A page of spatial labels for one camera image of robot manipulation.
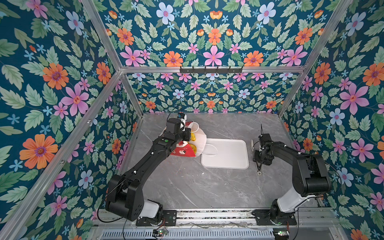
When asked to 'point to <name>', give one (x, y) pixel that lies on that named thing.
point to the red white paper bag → (184, 148)
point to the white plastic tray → (225, 153)
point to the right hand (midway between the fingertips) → (258, 159)
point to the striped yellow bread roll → (193, 136)
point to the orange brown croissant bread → (193, 147)
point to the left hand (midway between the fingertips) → (191, 125)
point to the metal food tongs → (258, 166)
